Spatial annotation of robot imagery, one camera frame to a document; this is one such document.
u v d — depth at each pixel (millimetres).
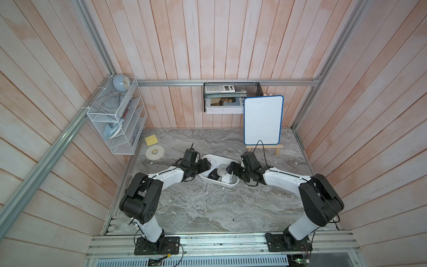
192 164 743
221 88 903
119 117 742
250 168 717
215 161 981
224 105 932
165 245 725
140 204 464
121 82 788
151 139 1151
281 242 726
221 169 955
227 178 925
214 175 928
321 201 459
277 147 991
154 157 1060
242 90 903
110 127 820
